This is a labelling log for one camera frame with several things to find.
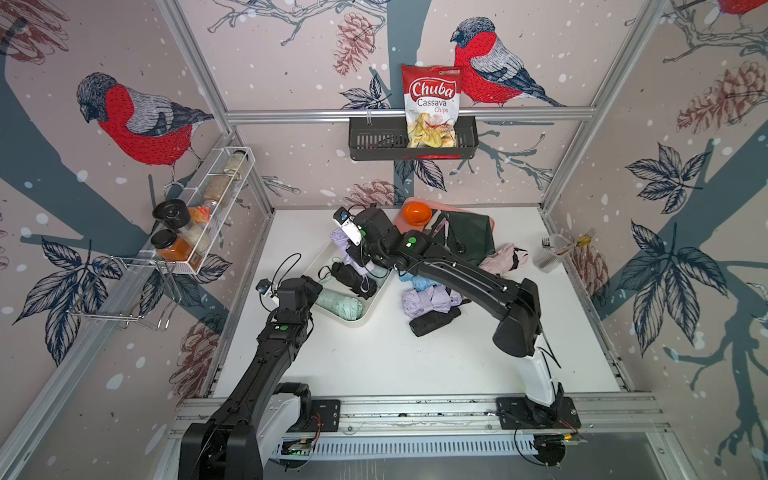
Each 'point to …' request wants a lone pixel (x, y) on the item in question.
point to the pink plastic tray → (403, 226)
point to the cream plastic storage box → (351, 291)
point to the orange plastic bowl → (417, 213)
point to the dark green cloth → (470, 236)
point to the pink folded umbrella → (504, 260)
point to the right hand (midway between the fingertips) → (350, 238)
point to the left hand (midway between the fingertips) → (309, 280)
